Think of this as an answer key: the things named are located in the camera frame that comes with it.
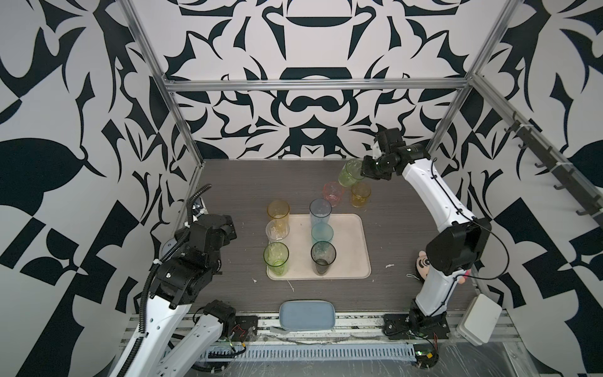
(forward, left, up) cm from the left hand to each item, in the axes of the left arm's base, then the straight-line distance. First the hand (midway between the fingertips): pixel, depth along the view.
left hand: (205, 218), depth 67 cm
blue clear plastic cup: (+11, -34, -15) cm, 39 cm away
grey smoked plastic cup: (-6, -34, -15) cm, 37 cm away
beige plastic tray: (+4, -47, -28) cm, 55 cm away
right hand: (+22, -50, -4) cm, 54 cm away
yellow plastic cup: (+24, -53, -22) cm, 62 cm away
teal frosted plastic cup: (+8, -36, -25) cm, 44 cm away
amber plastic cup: (+12, -20, -14) cm, 27 cm away
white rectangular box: (-25, -80, -22) cm, 86 cm away
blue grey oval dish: (-21, -28, -25) cm, 43 cm away
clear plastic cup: (+7, -18, -22) cm, 29 cm away
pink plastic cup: (+26, -42, -24) cm, 55 cm away
